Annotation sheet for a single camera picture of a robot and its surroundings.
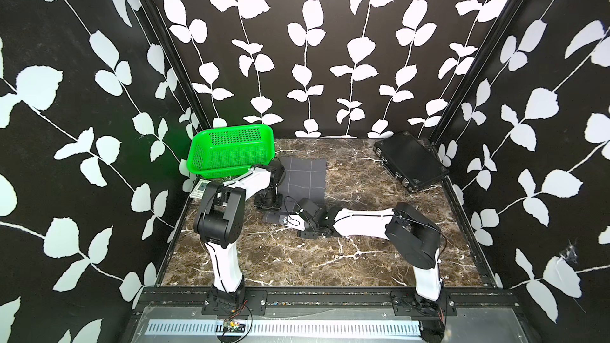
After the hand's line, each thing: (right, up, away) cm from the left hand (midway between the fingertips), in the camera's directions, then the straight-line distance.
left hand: (272, 207), depth 94 cm
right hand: (+11, -3, -3) cm, 12 cm away
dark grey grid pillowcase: (+12, +11, +10) cm, 20 cm away
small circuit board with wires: (-8, -31, -24) cm, 40 cm away
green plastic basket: (-31, +23, +20) cm, 44 cm away
